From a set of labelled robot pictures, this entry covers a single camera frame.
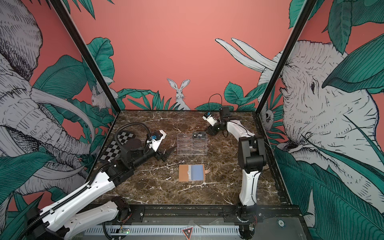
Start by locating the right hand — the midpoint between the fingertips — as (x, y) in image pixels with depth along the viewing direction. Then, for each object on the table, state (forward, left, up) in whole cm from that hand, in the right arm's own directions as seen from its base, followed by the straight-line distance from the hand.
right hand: (208, 125), depth 99 cm
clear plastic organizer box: (-11, +9, -5) cm, 15 cm away
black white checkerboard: (-16, +60, -5) cm, 62 cm away
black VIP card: (-7, +6, -1) cm, 9 cm away
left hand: (-23, +21, +18) cm, 35 cm away
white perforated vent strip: (-57, +24, -10) cm, 63 cm away
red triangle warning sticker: (-58, +11, -9) cm, 59 cm away
